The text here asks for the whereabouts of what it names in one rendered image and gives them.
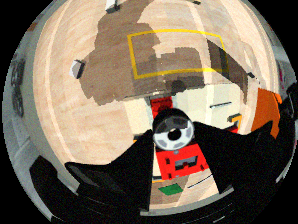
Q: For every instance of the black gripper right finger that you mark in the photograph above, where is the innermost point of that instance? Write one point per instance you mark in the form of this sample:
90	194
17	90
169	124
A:
226	152

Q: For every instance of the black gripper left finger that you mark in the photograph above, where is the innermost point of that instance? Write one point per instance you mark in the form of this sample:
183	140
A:
129	175

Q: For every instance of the green flat rectangular patch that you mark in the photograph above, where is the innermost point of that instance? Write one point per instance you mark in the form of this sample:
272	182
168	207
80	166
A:
171	189

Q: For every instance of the yellow rectangular outline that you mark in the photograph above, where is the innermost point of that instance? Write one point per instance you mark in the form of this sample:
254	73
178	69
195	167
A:
136	77

